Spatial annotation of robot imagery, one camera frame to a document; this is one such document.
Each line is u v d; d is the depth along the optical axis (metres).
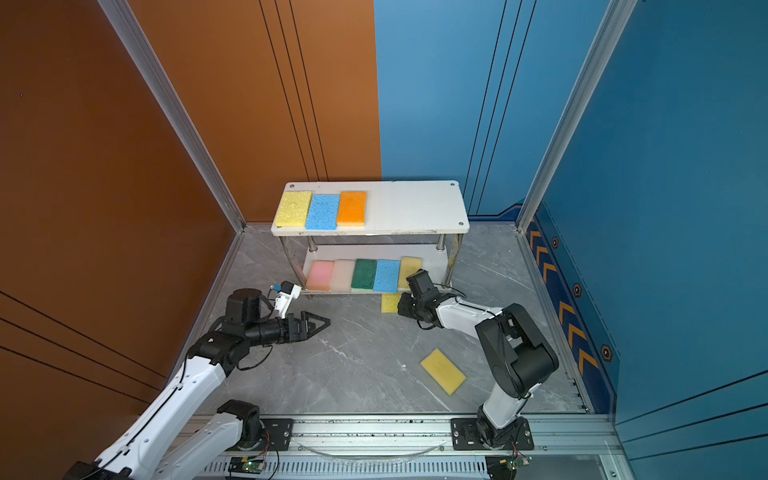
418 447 0.72
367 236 0.74
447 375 0.81
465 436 0.72
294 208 0.76
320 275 0.95
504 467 0.70
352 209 0.74
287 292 0.71
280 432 0.74
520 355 0.46
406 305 0.85
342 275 0.95
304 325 0.66
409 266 0.97
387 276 0.94
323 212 0.74
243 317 0.59
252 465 0.71
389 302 0.96
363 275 0.95
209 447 0.54
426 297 0.74
